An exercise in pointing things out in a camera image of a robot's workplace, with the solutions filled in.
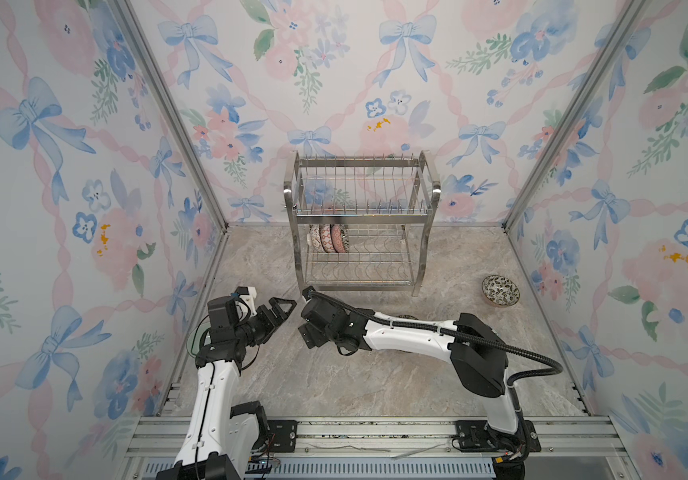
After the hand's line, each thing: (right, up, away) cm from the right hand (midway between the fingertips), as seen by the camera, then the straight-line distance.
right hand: (313, 320), depth 85 cm
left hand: (-6, +4, -6) cm, 9 cm away
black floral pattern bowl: (+7, +25, +15) cm, 30 cm away
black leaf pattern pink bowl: (+61, +7, +15) cm, 63 cm away
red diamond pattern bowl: (+3, +24, +15) cm, 29 cm away
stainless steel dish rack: (+15, +31, +26) cm, 43 cm away
